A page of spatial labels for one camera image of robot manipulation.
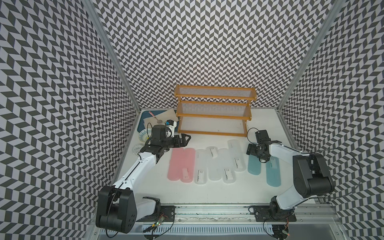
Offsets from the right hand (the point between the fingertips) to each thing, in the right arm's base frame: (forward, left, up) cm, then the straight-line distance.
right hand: (254, 155), depth 94 cm
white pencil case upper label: (-9, +26, +1) cm, 28 cm away
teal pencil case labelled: (-11, -8, 0) cm, 14 cm away
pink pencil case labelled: (-8, +42, +2) cm, 43 cm away
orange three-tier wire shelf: (+44, +23, +5) cm, 50 cm away
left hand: (+2, +43, +17) cm, 47 cm away
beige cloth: (+30, +64, +2) cm, 70 cm away
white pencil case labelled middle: (-12, +18, +1) cm, 22 cm away
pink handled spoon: (+27, +66, +2) cm, 71 cm away
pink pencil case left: (-7, +50, +2) cm, 50 cm away
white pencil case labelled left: (-8, +34, +2) cm, 35 cm away
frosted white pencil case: (+5, +13, +2) cm, 14 cm away
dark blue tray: (+35, +78, +2) cm, 85 cm away
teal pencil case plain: (-8, +3, +1) cm, 8 cm away
